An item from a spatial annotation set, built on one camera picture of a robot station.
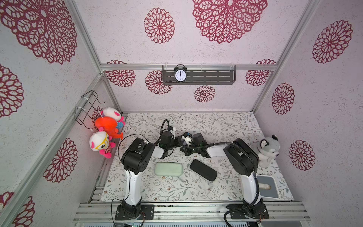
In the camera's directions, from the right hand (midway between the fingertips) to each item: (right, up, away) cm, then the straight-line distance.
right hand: (179, 147), depth 98 cm
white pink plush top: (-43, +23, -3) cm, 49 cm away
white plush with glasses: (-45, +7, -18) cm, 49 cm away
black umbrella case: (+15, -12, -12) cm, 22 cm away
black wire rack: (-51, +23, -23) cm, 61 cm away
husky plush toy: (+49, +3, -20) cm, 53 cm away
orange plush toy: (-46, +16, -6) cm, 49 cm away
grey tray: (+50, -20, -18) cm, 57 cm away
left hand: (+4, +5, +3) cm, 7 cm away
